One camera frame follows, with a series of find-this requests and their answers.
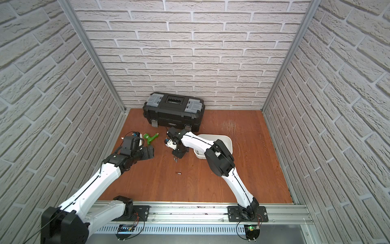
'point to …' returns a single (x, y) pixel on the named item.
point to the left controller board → (124, 231)
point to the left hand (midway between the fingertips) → (147, 147)
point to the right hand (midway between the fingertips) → (182, 152)
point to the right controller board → (252, 232)
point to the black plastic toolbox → (163, 109)
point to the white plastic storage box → (226, 139)
